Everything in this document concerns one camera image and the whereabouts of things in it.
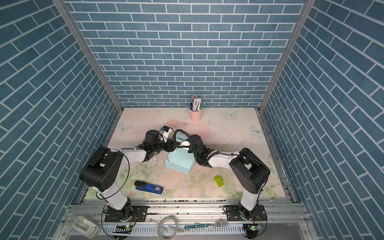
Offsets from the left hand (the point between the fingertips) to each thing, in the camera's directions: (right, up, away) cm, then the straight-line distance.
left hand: (176, 142), depth 94 cm
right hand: (+9, +5, -3) cm, 11 cm away
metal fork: (+24, -36, -23) cm, 49 cm away
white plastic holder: (-38, -36, -25) cm, 58 cm away
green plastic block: (+26, -20, -12) cm, 35 cm away
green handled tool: (+13, -37, -23) cm, 46 cm away
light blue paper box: (+2, -11, -1) cm, 11 cm away
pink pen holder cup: (+12, +17, +16) cm, 26 cm away
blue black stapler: (-15, -22, -14) cm, 30 cm away
